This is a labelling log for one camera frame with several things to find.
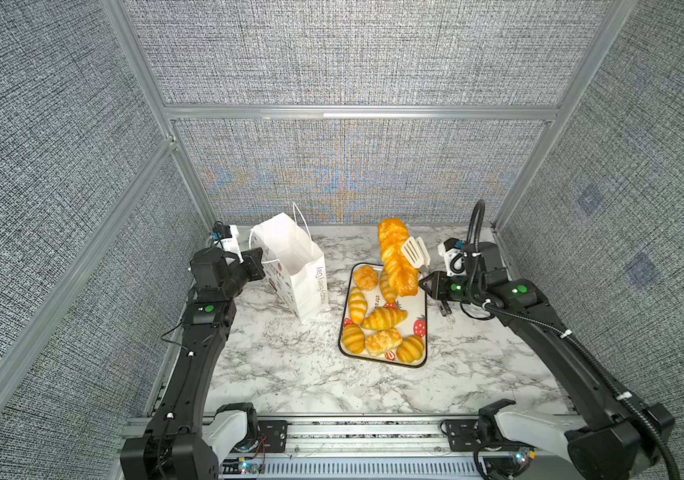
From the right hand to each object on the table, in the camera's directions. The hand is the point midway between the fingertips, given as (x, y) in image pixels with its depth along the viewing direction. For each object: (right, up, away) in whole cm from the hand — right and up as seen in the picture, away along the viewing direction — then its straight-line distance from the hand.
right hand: (423, 281), depth 77 cm
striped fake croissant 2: (-16, -9, +17) cm, 25 cm away
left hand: (-41, +8, 0) cm, 42 cm away
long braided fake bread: (-4, +1, +3) cm, 5 cm away
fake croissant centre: (-8, -12, +13) cm, 20 cm away
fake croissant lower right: (-2, -20, +7) cm, 21 cm away
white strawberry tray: (+1, -15, +16) cm, 22 cm away
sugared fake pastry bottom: (-9, -18, +8) cm, 22 cm away
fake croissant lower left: (-18, -17, +9) cm, 26 cm away
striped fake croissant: (-6, -5, +19) cm, 20 cm away
